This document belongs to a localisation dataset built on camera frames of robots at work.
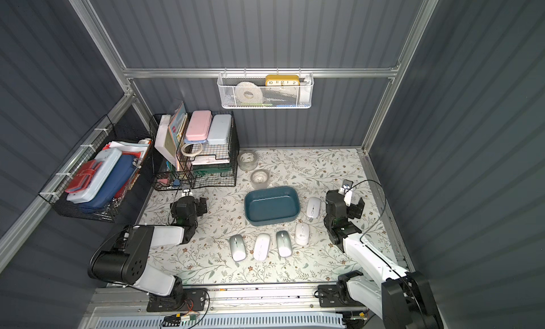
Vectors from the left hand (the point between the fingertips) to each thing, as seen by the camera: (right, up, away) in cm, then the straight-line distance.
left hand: (189, 199), depth 93 cm
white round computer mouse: (+49, -13, -6) cm, 51 cm away
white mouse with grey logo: (+56, -4, +3) cm, 56 cm away
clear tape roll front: (+30, +8, +16) cm, 35 cm away
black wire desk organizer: (+2, +22, +1) cm, 22 cm away
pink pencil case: (+3, +34, +4) cm, 34 cm away
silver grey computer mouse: (+42, -16, -7) cm, 45 cm away
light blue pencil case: (+12, +32, +6) cm, 35 cm away
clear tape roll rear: (+22, +18, +23) cm, 37 cm away
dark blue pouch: (-14, +7, -27) cm, 31 cm away
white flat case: (-17, +17, -23) cm, 34 cm away
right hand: (+70, +1, -9) cm, 70 cm away
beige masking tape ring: (+1, +20, -2) cm, 20 cm away
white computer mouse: (+33, -17, -10) cm, 38 cm away
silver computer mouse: (+23, -20, -8) cm, 32 cm away
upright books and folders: (-6, +29, -5) cm, 30 cm away
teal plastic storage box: (+36, -3, +4) cm, 37 cm away
